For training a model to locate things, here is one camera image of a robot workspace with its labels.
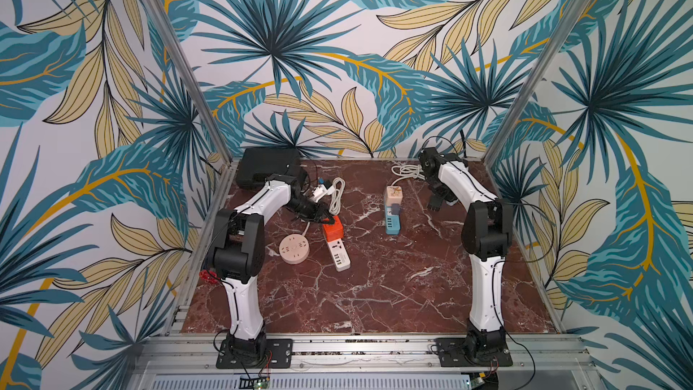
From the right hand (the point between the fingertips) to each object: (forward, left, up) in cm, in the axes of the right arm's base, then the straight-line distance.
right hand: (450, 193), depth 98 cm
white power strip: (-20, +41, -6) cm, 46 cm away
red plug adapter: (-14, +42, -1) cm, 45 cm away
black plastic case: (+23, +76, -7) cm, 80 cm away
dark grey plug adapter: (-4, +20, -4) cm, 21 cm away
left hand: (-12, +43, +1) cm, 45 cm away
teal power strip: (-8, +21, -6) cm, 24 cm away
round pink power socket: (-18, +56, -6) cm, 59 cm away
